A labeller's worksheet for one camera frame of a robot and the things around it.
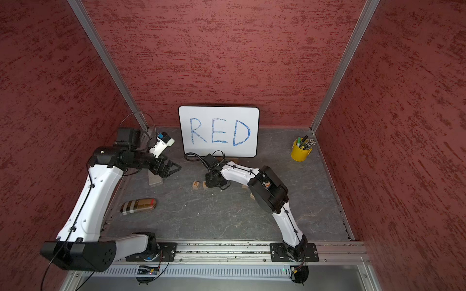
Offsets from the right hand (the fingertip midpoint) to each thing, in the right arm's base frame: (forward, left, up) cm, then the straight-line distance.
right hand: (212, 187), depth 94 cm
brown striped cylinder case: (-11, +34, +5) cm, 36 cm away
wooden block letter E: (0, +4, +3) cm, 4 cm away
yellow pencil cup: (+17, -49, +4) cm, 52 cm away
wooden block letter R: (0, +8, +2) cm, 9 cm away
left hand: (-3, +13, +26) cm, 30 cm away
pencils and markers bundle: (+22, -53, +7) cm, 58 cm away
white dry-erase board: (+23, -13, +19) cm, 32 cm away
